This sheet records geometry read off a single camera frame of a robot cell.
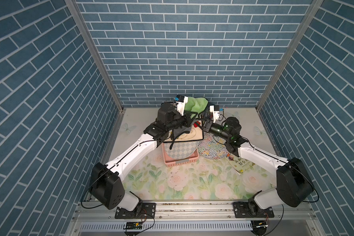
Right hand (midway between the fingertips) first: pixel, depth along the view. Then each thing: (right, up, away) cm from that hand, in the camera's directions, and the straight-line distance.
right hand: (196, 120), depth 73 cm
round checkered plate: (-8, -19, +19) cm, 28 cm away
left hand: (+2, +3, -1) cm, 4 cm away
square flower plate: (0, -7, 0) cm, 7 cm away
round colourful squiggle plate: (+12, -18, +24) cm, 32 cm away
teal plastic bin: (+5, +3, -1) cm, 6 cm away
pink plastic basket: (-14, -24, +10) cm, 29 cm away
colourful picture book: (+29, -27, +16) cm, 43 cm away
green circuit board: (-31, -52, -1) cm, 61 cm away
